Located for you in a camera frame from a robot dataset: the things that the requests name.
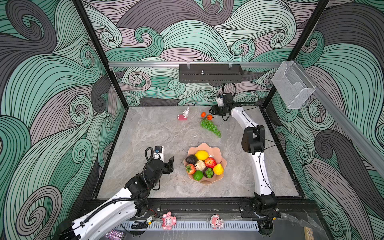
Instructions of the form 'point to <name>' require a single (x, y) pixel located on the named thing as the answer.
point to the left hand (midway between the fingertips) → (168, 156)
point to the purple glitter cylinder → (114, 234)
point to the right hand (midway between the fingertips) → (213, 110)
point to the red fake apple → (210, 162)
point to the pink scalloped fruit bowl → (204, 163)
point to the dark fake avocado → (191, 159)
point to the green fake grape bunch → (210, 126)
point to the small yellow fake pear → (218, 169)
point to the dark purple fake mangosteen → (208, 172)
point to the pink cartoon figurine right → (216, 222)
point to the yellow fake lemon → (202, 155)
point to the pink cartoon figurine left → (168, 221)
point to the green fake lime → (198, 175)
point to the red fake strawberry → (190, 169)
